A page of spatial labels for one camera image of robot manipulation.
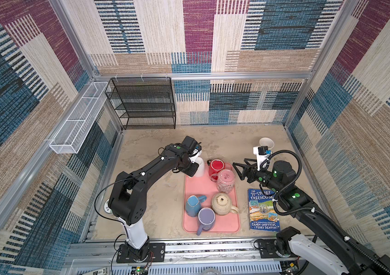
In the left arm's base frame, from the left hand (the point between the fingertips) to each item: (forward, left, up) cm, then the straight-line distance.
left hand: (193, 168), depth 88 cm
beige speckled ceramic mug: (-18, -13, -1) cm, 22 cm away
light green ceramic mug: (+18, -43, -2) cm, 47 cm away
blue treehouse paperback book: (-21, -32, -8) cm, 39 cm away
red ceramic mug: (+2, -12, -1) cm, 12 cm away
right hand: (-6, -20, +12) cm, 24 cm away
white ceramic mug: (+2, -4, -6) cm, 7 cm away
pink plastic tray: (-5, -6, -11) cm, 14 cm away
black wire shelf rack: (+43, +30, +9) cm, 53 cm away
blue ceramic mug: (-19, 0, 0) cm, 19 cm away
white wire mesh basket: (+3, +49, +23) cm, 54 cm away
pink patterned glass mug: (-8, -15, +2) cm, 18 cm away
